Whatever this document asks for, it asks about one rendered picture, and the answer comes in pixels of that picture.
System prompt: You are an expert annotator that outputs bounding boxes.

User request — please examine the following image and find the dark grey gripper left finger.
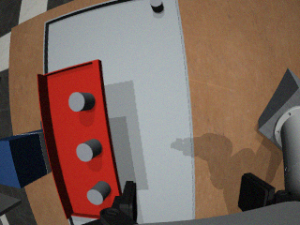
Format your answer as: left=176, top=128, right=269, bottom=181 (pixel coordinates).
left=82, top=181, right=138, bottom=225

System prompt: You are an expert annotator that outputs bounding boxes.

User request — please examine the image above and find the grey cylinder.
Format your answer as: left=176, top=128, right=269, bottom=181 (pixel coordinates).
left=68, top=92, right=96, bottom=112
left=150, top=0, right=164, bottom=13
left=87, top=181, right=111, bottom=205
left=76, top=139, right=102, bottom=162

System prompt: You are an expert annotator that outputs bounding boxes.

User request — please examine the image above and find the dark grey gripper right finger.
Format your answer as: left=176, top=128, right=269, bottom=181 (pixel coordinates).
left=238, top=172, right=300, bottom=212

